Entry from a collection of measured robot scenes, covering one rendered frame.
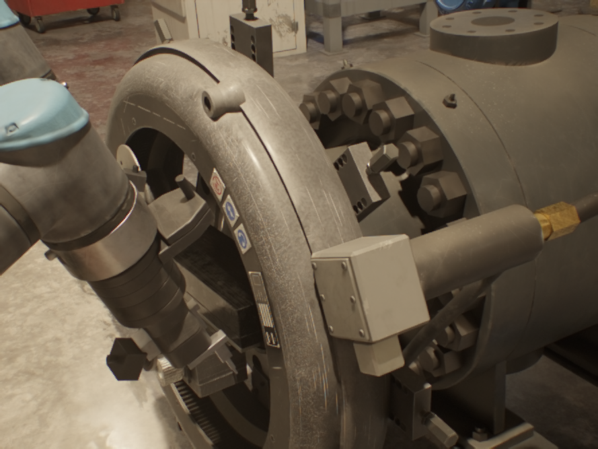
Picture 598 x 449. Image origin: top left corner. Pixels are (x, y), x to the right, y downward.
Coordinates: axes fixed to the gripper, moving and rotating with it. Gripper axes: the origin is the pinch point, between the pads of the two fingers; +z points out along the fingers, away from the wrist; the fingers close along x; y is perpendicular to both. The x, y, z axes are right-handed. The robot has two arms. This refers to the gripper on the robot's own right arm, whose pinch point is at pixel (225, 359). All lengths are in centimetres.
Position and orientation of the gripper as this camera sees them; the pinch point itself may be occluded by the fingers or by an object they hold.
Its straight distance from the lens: 93.5
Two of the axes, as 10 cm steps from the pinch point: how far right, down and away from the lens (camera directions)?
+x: 5.3, 4.3, -7.3
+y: -7.7, 6.0, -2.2
